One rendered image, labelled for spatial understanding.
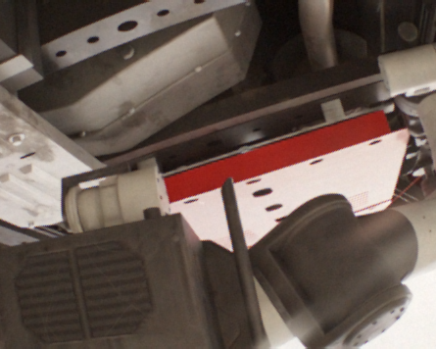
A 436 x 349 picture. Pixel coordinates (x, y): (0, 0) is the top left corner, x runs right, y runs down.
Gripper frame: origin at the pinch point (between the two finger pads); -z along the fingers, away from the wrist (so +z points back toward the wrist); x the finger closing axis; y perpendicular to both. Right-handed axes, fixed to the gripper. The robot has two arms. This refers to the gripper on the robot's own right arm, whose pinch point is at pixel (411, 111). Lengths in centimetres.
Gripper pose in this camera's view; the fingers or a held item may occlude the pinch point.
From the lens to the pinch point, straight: 133.9
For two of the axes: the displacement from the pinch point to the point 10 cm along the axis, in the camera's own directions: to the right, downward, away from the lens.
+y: -9.5, 3.0, 1.1
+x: -2.6, -9.2, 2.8
